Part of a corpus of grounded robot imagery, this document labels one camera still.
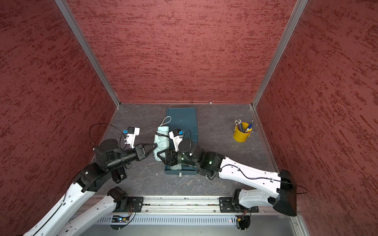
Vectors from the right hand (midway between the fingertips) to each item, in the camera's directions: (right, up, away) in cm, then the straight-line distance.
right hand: (161, 157), depth 65 cm
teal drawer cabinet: (+9, +18, +18) cm, 27 cm away
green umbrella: (0, +9, 0) cm, 9 cm away
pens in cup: (+42, +15, +24) cm, 51 cm away
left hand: (-2, +4, -1) cm, 4 cm away
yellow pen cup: (+46, +5, +30) cm, 56 cm away
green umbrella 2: (+5, -11, +18) cm, 22 cm away
